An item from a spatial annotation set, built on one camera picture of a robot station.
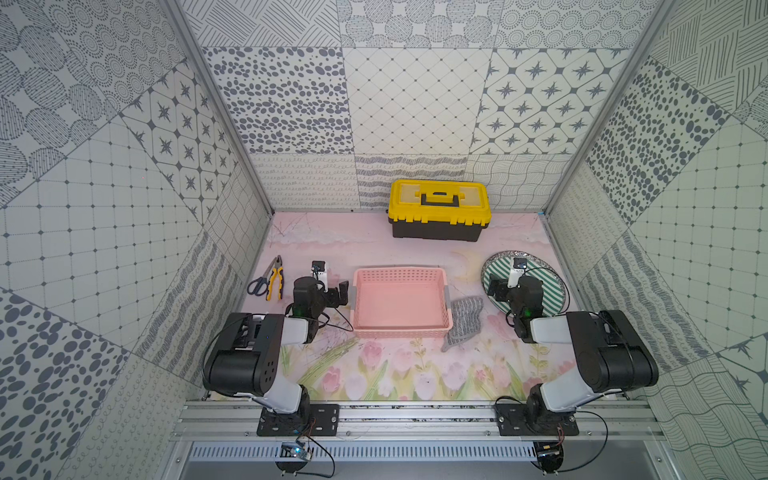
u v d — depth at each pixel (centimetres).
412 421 75
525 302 73
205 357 43
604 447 69
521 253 108
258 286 98
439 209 98
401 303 96
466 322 86
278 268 102
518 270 82
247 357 45
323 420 74
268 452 70
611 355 46
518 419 73
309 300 73
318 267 83
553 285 98
